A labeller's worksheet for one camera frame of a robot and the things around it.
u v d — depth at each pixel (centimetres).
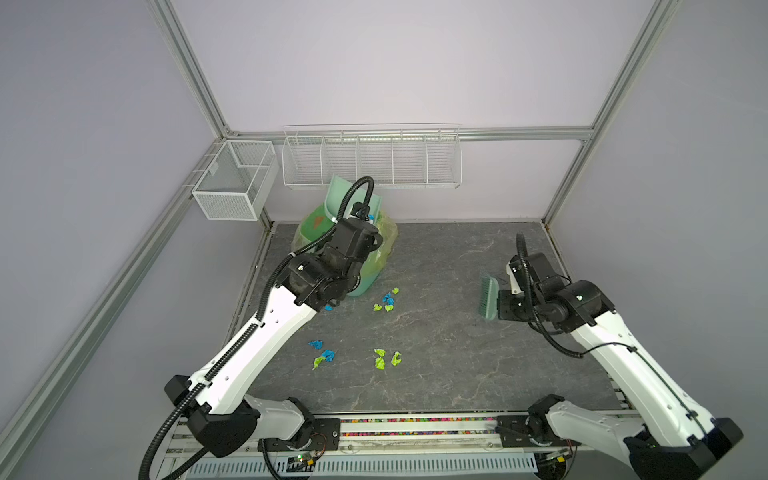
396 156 102
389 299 98
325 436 73
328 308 96
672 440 39
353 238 46
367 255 50
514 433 73
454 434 75
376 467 158
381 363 85
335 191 73
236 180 102
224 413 39
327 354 86
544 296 51
